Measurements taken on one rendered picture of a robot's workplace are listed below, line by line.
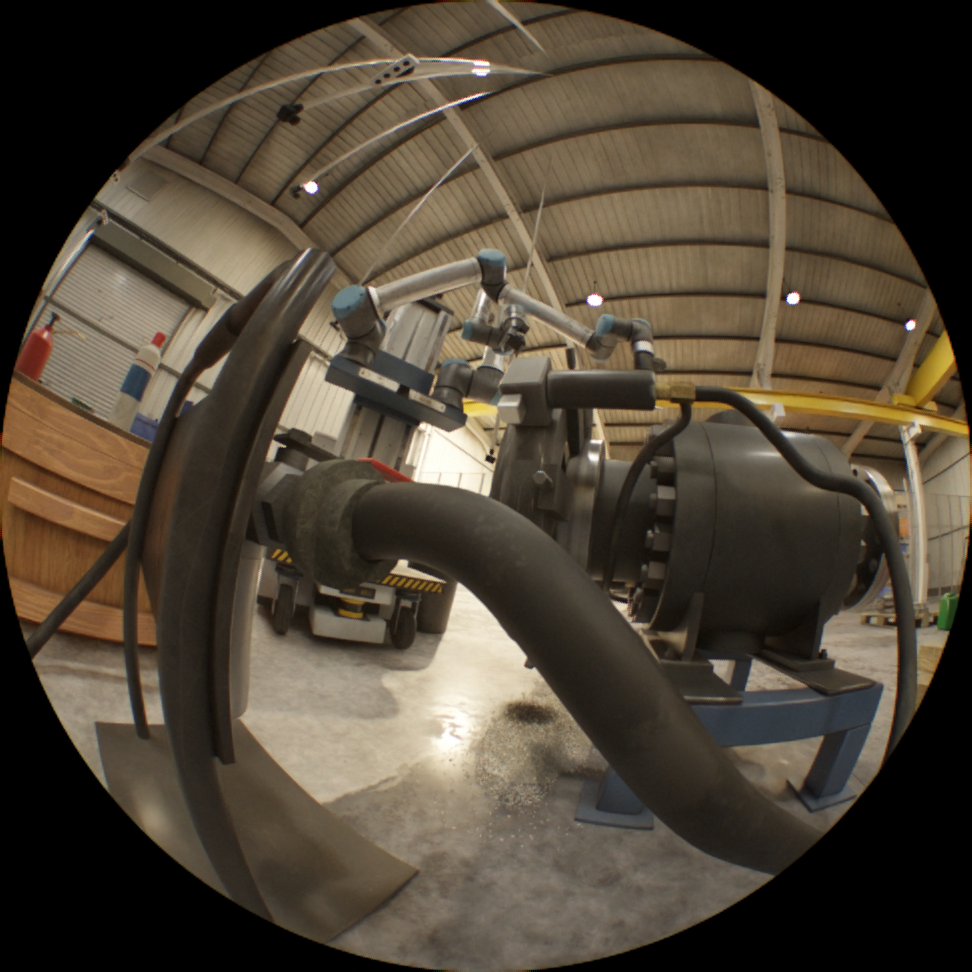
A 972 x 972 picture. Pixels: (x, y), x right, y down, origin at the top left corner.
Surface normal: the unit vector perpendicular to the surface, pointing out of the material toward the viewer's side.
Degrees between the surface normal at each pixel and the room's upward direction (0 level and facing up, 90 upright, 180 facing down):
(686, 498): 91
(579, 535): 111
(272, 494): 60
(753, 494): 85
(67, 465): 90
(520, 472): 91
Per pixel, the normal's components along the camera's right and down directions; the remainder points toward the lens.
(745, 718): -0.39, -0.29
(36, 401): 0.90, 0.07
